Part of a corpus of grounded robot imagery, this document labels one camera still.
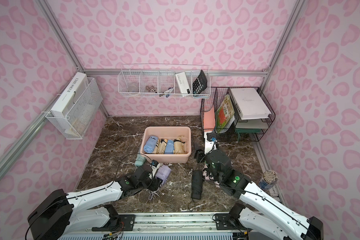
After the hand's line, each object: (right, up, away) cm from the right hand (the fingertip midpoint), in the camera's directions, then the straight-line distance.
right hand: (198, 142), depth 70 cm
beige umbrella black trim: (-11, -5, +28) cm, 30 cm away
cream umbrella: (-21, -5, +26) cm, 34 cm away
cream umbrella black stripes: (-24, -7, +22) cm, 34 cm away
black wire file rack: (+26, +15, +23) cm, 37 cm away
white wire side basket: (-63, +8, +9) cm, 64 cm away
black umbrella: (0, -26, +14) cm, 30 cm away
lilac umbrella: (-19, -19, +17) cm, 32 cm away
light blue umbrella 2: (-16, -6, +27) cm, 33 cm away
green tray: (+29, +4, +28) cm, 40 cm away
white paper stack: (+34, +22, +26) cm, 48 cm away
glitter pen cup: (+32, -17, -2) cm, 36 cm away
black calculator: (+3, +33, +22) cm, 39 cm away
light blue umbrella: (-27, -3, +20) cm, 34 cm away
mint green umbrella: (-34, -13, +23) cm, 43 cm away
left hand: (-21, -22, +16) cm, 34 cm away
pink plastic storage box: (-17, +3, +29) cm, 34 cm away
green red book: (+21, +17, +33) cm, 43 cm away
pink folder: (+13, +13, +47) cm, 50 cm away
